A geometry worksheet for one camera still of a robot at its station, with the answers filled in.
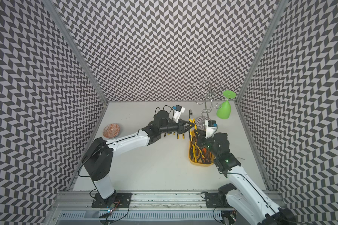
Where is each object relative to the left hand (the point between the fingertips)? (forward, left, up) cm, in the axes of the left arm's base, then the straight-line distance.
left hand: (193, 126), depth 76 cm
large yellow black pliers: (+7, +8, -22) cm, 25 cm away
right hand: (-2, -1, -4) cm, 4 cm away
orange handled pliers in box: (-10, -8, -17) cm, 22 cm away
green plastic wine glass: (+11, -19, 0) cm, 22 cm away
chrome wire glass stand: (+19, -9, +9) cm, 23 cm away
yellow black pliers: (+2, +1, +2) cm, 3 cm away
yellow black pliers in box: (-2, -2, -19) cm, 19 cm away
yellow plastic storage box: (-8, -4, -20) cm, 22 cm away
